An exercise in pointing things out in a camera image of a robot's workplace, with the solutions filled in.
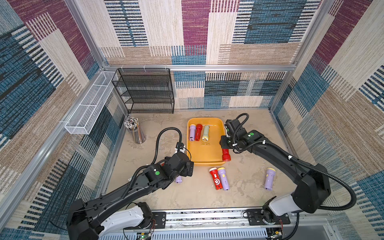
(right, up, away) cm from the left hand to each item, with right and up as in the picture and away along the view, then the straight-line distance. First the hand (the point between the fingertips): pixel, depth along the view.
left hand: (185, 162), depth 77 cm
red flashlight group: (+21, +2, +2) cm, 21 cm away
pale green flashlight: (+12, +12, +25) cm, 30 cm away
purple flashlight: (+3, +14, +25) cm, 29 cm away
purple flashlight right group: (+21, -11, +6) cm, 24 cm away
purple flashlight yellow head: (-4, -11, +7) cm, 14 cm away
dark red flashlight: (+8, +17, +30) cm, 35 cm away
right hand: (+22, +8, +7) cm, 24 cm away
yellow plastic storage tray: (+13, +1, +18) cm, 22 cm away
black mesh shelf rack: (-31, +44, +34) cm, 64 cm away
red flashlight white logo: (+17, -11, +6) cm, 21 cm away
